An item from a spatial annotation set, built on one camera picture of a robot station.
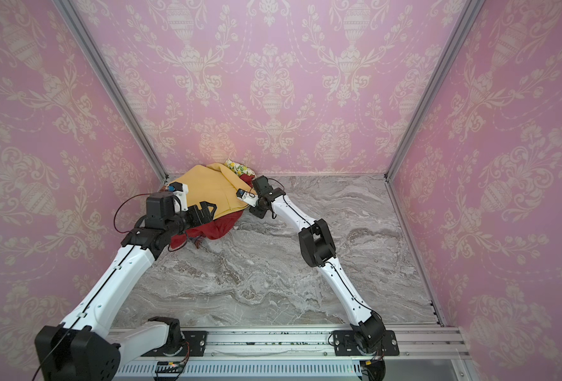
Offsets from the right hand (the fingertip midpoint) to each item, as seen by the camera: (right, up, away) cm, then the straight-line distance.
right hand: (257, 204), depth 108 cm
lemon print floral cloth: (-10, +17, +9) cm, 22 cm away
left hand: (-13, -1, -29) cm, 31 cm away
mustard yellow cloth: (-20, +9, +2) cm, 22 cm away
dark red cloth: (-16, -10, -12) cm, 22 cm away
